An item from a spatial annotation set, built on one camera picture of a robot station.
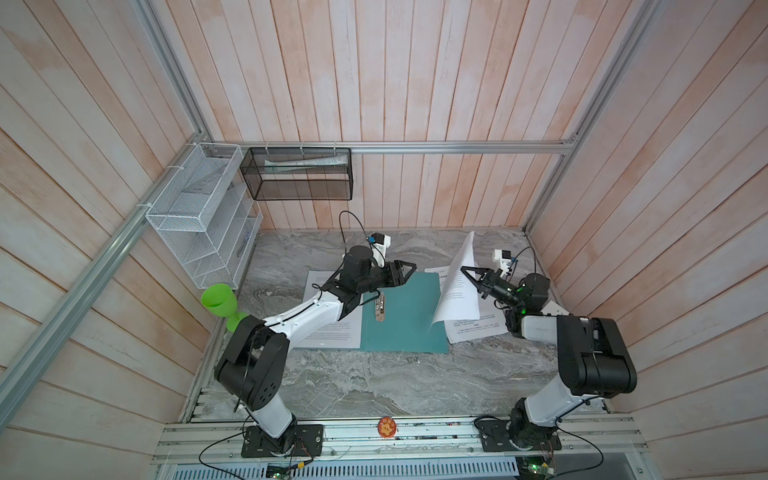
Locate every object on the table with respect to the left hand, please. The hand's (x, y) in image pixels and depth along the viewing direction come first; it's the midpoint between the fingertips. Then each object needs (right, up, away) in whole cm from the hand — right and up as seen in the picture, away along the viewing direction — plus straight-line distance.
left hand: (412, 272), depth 82 cm
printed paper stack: (+28, -17, +13) cm, 35 cm away
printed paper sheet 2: (+13, -8, -1) cm, 15 cm away
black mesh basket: (-38, +34, +22) cm, 56 cm away
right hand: (+15, 0, +2) cm, 15 cm away
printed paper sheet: (-20, -20, +11) cm, 30 cm away
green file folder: (-3, -15, +12) cm, 20 cm away
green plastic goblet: (-53, -8, -1) cm, 53 cm away
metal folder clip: (-9, -12, +15) cm, 21 cm away
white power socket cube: (+47, -12, +13) cm, 50 cm away
